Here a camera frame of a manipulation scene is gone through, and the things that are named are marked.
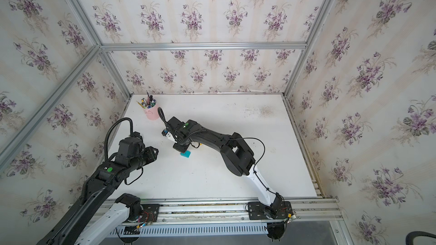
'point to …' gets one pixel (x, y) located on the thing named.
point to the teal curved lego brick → (187, 153)
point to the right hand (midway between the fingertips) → (183, 146)
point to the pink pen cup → (152, 113)
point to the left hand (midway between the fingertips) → (158, 152)
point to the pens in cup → (149, 103)
